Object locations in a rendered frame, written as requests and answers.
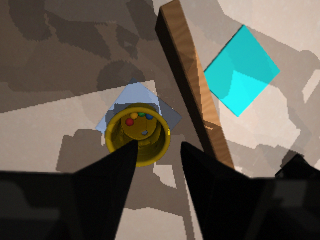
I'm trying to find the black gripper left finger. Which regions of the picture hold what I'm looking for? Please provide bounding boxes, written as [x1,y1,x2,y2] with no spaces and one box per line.
[0,140,138,240]

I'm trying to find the brown wooden bar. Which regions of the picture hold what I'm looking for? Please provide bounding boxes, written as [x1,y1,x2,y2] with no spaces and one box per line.
[155,0,235,170]

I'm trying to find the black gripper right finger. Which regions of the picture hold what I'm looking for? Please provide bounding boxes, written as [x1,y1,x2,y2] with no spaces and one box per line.
[180,142,320,240]

